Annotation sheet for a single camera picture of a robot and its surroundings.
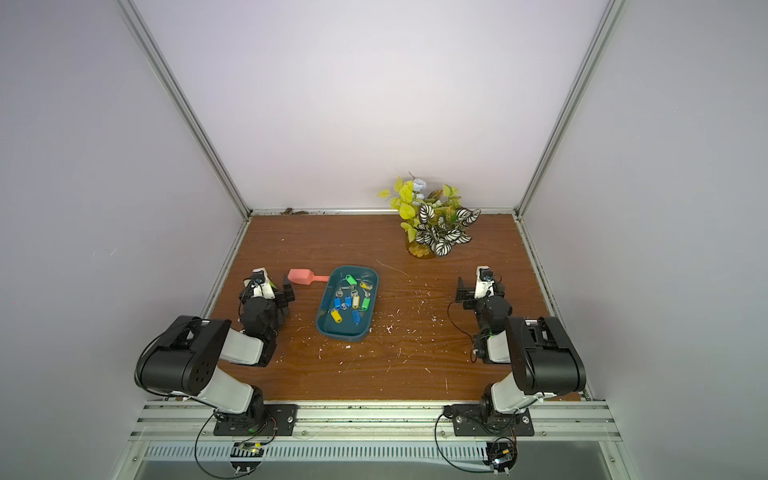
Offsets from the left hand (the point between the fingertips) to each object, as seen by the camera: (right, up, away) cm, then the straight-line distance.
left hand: (272, 276), depth 89 cm
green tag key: (+23, -3, +11) cm, 25 cm away
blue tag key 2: (+26, -12, +3) cm, 29 cm away
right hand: (+64, +1, 0) cm, 64 cm away
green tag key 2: (+28, -10, +5) cm, 30 cm away
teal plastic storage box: (+24, -15, -5) cm, 29 cm away
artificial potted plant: (+49, +17, -4) cm, 52 cm away
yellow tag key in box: (+19, -13, +3) cm, 23 cm away
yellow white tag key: (+28, -5, +9) cm, 30 cm away
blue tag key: (+19, -9, +6) cm, 22 cm away
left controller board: (+1, -41, -17) cm, 44 cm away
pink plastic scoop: (+8, -1, +9) cm, 12 cm away
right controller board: (+63, -40, -20) cm, 78 cm away
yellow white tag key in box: (+25, -8, +6) cm, 27 cm away
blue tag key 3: (+23, -9, +5) cm, 25 cm away
